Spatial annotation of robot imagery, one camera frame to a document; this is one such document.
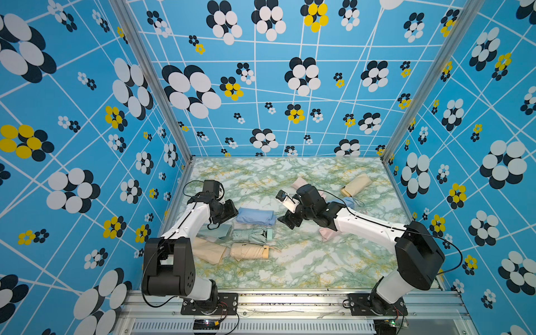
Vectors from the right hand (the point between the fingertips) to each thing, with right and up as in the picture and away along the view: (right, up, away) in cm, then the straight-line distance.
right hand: (287, 207), depth 85 cm
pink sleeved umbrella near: (+18, -12, +3) cm, 21 cm away
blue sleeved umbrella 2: (+30, +1, +11) cm, 32 cm away
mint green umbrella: (-13, -12, 0) cm, 17 cm away
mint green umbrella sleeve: (-27, -10, +1) cm, 29 cm away
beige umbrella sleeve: (-32, -17, -2) cm, 36 cm away
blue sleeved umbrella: (-13, -5, +6) cm, 15 cm away
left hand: (-22, -2, +4) cm, 22 cm away
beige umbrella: (-18, -17, -3) cm, 25 cm away
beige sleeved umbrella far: (+37, +8, +21) cm, 44 cm away
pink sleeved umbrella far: (+8, +10, +21) cm, 24 cm away
